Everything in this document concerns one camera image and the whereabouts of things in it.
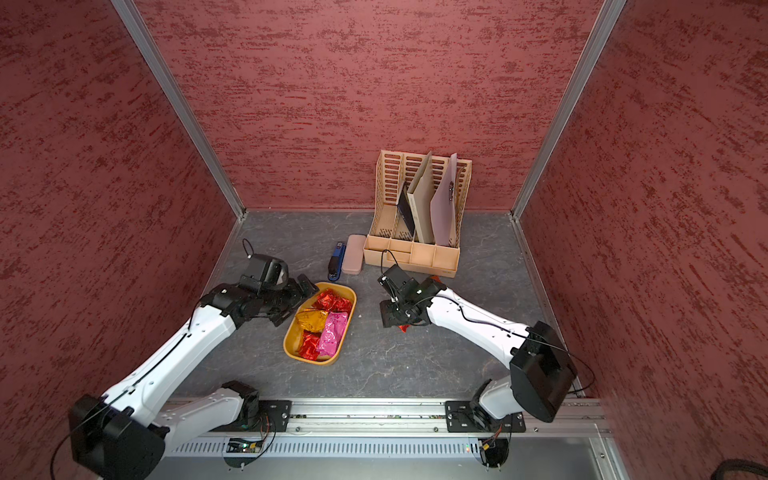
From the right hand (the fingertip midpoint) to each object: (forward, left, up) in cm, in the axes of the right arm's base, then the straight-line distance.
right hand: (392, 322), depth 81 cm
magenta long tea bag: (-2, +17, -1) cm, 17 cm away
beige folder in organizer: (+33, -10, +15) cm, 38 cm away
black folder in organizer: (+40, -6, +4) cm, 41 cm away
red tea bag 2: (+8, +18, -1) cm, 20 cm away
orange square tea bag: (+2, +23, -1) cm, 23 cm away
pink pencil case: (+29, +13, -6) cm, 32 cm away
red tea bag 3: (-5, +23, -3) cm, 24 cm away
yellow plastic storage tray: (-1, +29, -4) cm, 29 cm away
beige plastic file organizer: (+29, +1, -1) cm, 29 cm away
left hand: (+3, +23, +6) cm, 24 cm away
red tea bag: (+2, -4, -9) cm, 10 cm away
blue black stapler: (+24, +20, -6) cm, 32 cm away
